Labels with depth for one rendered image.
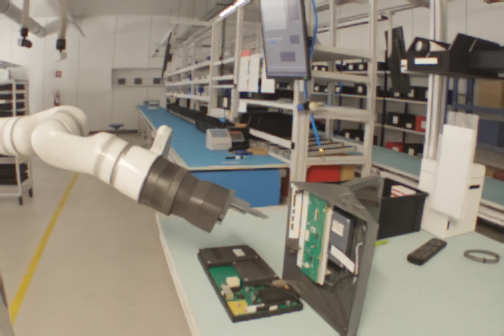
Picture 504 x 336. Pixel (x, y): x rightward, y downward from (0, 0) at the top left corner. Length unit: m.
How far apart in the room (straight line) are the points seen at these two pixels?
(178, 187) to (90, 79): 11.28
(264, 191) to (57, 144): 1.85
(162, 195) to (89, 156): 0.12
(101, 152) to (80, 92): 11.25
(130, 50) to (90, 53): 1.30
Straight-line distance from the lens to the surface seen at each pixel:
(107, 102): 11.71
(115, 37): 11.82
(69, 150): 0.55
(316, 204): 0.63
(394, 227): 1.03
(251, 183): 2.24
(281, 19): 1.92
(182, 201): 0.51
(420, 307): 0.72
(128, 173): 0.52
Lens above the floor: 1.37
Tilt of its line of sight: 12 degrees down
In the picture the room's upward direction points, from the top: 2 degrees clockwise
